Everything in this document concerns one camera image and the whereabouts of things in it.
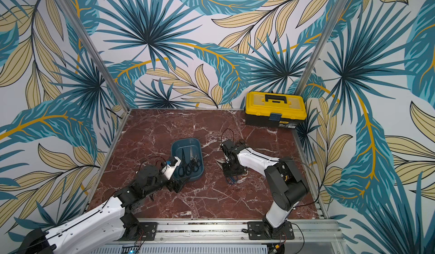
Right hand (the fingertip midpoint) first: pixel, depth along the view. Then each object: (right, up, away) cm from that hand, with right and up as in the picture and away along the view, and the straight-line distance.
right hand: (229, 173), depth 90 cm
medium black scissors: (-18, +5, +4) cm, 19 cm away
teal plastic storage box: (-22, +10, +7) cm, 26 cm away
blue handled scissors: (+1, -3, -2) cm, 4 cm away
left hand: (-23, +3, -11) cm, 25 cm away
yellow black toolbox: (+30, +35, +10) cm, 47 cm away
